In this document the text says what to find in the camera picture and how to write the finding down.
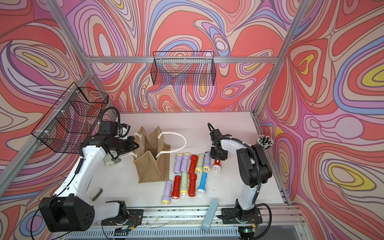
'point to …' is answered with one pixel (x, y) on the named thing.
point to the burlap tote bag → (152, 156)
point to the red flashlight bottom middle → (192, 178)
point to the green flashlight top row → (198, 169)
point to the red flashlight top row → (194, 159)
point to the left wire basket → (75, 117)
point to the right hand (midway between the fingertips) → (218, 161)
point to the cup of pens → (265, 141)
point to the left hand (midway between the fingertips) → (140, 145)
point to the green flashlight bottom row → (184, 183)
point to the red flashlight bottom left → (175, 193)
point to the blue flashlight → (201, 189)
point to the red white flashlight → (217, 165)
